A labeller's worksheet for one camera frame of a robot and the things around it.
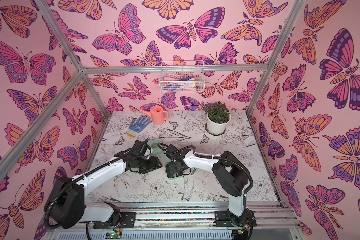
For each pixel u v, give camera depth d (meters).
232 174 0.47
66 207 0.41
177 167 0.76
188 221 0.75
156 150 0.73
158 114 1.06
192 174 0.89
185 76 0.95
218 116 0.95
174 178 0.87
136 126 1.13
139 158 0.68
